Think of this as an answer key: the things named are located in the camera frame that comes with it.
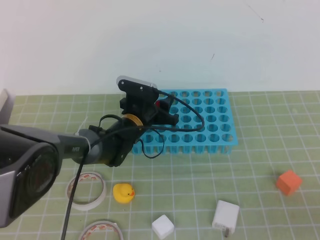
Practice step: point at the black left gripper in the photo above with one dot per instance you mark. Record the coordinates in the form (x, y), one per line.
(143, 111)

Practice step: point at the red capped clear tube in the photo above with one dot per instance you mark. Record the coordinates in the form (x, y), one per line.
(158, 103)

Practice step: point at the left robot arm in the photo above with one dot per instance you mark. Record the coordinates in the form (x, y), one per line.
(31, 158)

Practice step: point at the cyan tube rack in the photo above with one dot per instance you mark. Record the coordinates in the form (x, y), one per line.
(206, 114)

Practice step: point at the green grid cloth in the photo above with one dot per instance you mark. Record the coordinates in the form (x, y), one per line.
(276, 131)

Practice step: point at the yellow rubber duck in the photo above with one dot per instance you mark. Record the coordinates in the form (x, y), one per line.
(123, 193)

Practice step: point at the white foam cube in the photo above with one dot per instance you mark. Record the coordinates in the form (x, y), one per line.
(163, 227)

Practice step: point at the white power adapter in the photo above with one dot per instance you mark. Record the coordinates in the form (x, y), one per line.
(225, 217)

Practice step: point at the white tape roll upper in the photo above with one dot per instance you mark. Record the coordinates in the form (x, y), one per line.
(91, 193)

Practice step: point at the white tape roll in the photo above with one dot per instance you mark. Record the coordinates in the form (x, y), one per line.
(91, 193)
(101, 225)

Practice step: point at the orange foam cube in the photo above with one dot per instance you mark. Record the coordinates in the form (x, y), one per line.
(288, 182)

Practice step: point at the white tape roll lower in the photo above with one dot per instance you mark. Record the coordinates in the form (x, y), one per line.
(101, 225)

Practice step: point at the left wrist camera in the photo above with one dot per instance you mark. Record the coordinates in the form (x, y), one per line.
(137, 88)

